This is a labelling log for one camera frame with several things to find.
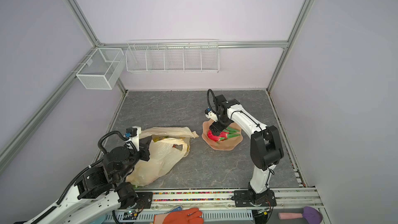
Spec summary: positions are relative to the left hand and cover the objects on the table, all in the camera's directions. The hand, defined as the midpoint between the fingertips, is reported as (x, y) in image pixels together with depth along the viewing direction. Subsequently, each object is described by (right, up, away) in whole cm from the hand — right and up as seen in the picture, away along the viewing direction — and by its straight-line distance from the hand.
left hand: (151, 140), depth 68 cm
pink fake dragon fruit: (+37, -1, +19) cm, 41 cm away
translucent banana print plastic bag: (+8, -3, +1) cm, 8 cm away
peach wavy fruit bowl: (+37, -8, +23) cm, 44 cm away
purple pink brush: (+72, -34, +1) cm, 80 cm away
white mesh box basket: (-43, +38, +30) cm, 65 cm away
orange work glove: (+12, -35, +1) cm, 37 cm away
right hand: (+33, +2, +21) cm, 39 cm away
